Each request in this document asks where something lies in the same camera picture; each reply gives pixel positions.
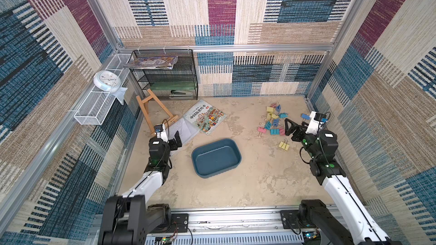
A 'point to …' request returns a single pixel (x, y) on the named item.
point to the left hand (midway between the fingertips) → (168, 132)
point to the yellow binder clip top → (268, 109)
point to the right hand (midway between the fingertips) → (293, 119)
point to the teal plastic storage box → (216, 159)
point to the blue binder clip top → (278, 108)
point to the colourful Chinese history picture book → (204, 118)
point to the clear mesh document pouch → (185, 130)
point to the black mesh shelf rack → (178, 83)
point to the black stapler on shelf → (180, 93)
